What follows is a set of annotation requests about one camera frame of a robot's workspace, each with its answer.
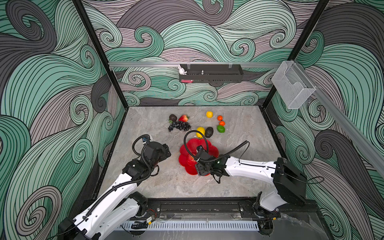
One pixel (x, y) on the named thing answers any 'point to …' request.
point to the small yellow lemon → (209, 114)
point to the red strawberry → (184, 118)
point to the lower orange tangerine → (222, 123)
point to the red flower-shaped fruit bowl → (188, 152)
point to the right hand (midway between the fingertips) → (201, 166)
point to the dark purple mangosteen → (172, 117)
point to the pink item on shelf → (187, 81)
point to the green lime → (221, 129)
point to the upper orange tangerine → (220, 118)
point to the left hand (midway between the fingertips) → (162, 148)
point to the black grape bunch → (181, 125)
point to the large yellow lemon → (199, 134)
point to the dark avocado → (209, 132)
